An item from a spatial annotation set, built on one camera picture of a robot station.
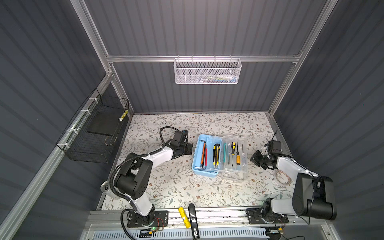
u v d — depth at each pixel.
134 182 0.46
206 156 0.96
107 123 0.77
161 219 0.72
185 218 0.72
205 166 0.90
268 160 0.68
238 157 0.83
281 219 0.73
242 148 0.88
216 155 0.87
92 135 0.73
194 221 0.69
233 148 0.86
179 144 0.74
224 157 0.86
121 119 0.78
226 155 0.85
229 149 0.87
